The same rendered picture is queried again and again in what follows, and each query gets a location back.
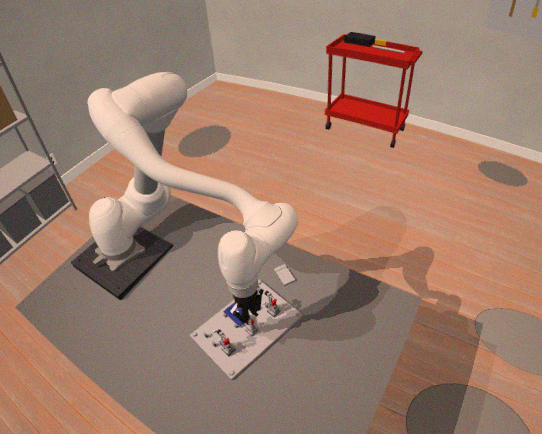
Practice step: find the blue rectangular plate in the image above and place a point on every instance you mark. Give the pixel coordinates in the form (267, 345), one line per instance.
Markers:
(232, 317)

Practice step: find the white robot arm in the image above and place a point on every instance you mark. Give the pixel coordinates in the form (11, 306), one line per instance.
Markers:
(120, 117)

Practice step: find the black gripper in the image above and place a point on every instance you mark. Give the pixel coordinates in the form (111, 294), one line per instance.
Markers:
(249, 308)

